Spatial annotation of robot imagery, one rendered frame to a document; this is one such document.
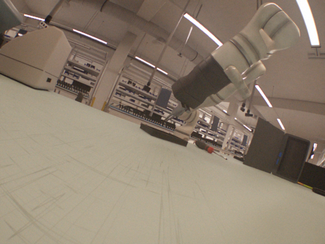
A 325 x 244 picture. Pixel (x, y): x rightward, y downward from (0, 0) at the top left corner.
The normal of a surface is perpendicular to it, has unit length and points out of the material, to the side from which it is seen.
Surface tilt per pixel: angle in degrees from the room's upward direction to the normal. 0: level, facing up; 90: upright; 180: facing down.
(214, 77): 126
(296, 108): 90
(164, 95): 82
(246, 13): 180
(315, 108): 90
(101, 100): 90
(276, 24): 136
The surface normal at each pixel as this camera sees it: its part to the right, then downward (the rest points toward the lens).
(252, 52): -0.17, 0.62
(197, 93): 0.18, 0.79
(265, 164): -0.01, -0.01
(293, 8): -0.37, 0.93
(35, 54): 0.42, 0.16
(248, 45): -0.47, 0.30
